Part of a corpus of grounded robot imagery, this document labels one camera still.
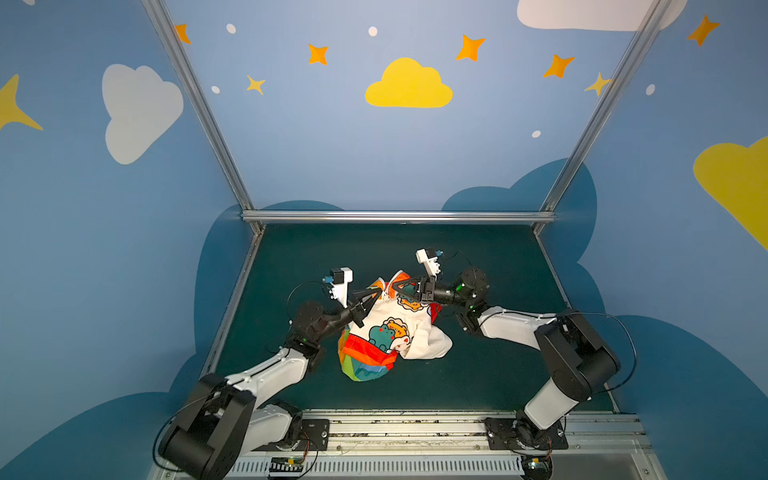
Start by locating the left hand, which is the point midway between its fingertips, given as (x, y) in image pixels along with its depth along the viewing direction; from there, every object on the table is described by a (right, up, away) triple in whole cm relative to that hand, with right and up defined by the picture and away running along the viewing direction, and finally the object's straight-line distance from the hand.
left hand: (380, 289), depth 75 cm
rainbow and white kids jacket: (+3, -11, +9) cm, 14 cm away
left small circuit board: (-23, -44, -2) cm, 50 cm away
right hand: (+4, +1, -2) cm, 5 cm away
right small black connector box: (+39, -44, -2) cm, 59 cm away
